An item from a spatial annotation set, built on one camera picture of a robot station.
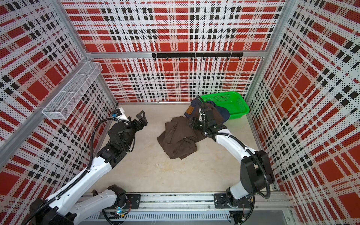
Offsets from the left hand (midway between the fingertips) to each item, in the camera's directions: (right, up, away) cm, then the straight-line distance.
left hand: (140, 114), depth 74 cm
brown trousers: (+20, -16, +12) cm, 28 cm away
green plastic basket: (+64, +12, +47) cm, 80 cm away
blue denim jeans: (+27, +4, +39) cm, 48 cm away
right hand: (+29, -5, +12) cm, 32 cm away
